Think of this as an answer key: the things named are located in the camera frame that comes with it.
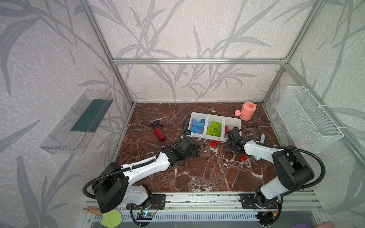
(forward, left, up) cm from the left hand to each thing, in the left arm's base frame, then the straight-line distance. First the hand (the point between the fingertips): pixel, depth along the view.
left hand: (197, 144), depth 83 cm
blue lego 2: (+21, +2, -9) cm, 23 cm away
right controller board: (-34, -36, -15) cm, 52 cm away
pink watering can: (+28, -37, -2) cm, 46 cm away
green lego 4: (+13, -14, -7) cm, 20 cm away
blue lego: (+16, -1, -8) cm, 18 cm away
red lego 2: (-5, -29, -9) cm, 31 cm away
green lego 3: (+16, -11, -8) cm, 21 cm away
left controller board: (-34, +27, -13) cm, 45 cm away
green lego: (+22, -14, -10) cm, 28 cm away
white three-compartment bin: (+21, -20, -5) cm, 29 cm away
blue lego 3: (+23, -5, -9) cm, 25 cm away
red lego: (+7, -12, -11) cm, 17 cm away
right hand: (+8, -23, -10) cm, 26 cm away
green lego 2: (+15, -9, -9) cm, 19 cm away
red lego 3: (+16, -21, -8) cm, 27 cm away
